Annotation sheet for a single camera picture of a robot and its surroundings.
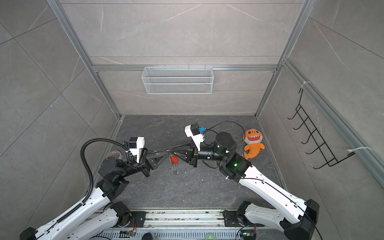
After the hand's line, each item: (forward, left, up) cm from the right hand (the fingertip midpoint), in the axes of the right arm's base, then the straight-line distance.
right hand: (172, 150), depth 54 cm
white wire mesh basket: (+62, +2, -10) cm, 62 cm away
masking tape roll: (+22, +46, -39) cm, 64 cm away
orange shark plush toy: (+27, -46, -31) cm, 62 cm away
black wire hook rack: (+5, -63, -8) cm, 64 cm away
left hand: (-1, +2, 0) cm, 2 cm away
